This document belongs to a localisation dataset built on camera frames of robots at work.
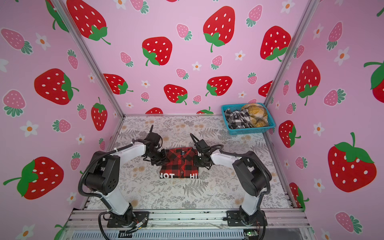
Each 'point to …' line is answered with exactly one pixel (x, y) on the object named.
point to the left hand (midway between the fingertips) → (169, 161)
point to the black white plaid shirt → (238, 119)
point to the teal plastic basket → (271, 123)
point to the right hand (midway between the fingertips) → (194, 163)
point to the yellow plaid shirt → (257, 114)
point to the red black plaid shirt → (182, 164)
